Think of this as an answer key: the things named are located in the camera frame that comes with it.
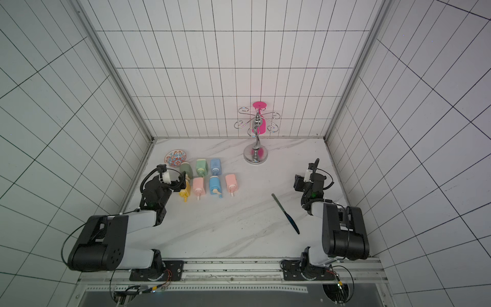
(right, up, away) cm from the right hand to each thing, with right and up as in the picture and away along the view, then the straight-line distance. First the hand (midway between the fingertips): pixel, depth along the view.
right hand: (303, 173), depth 94 cm
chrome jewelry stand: (-23, +10, +16) cm, 30 cm away
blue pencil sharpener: (-44, -6, -4) cm, 45 cm away
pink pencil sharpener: (-36, -5, -2) cm, 37 cm away
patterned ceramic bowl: (-71, +8, +13) cm, 72 cm away
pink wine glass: (-22, +35, +3) cm, 42 cm away
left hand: (-64, 0, -3) cm, 64 cm away
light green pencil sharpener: (-53, +3, +4) cm, 53 cm away
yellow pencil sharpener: (-58, -9, -4) cm, 59 cm away
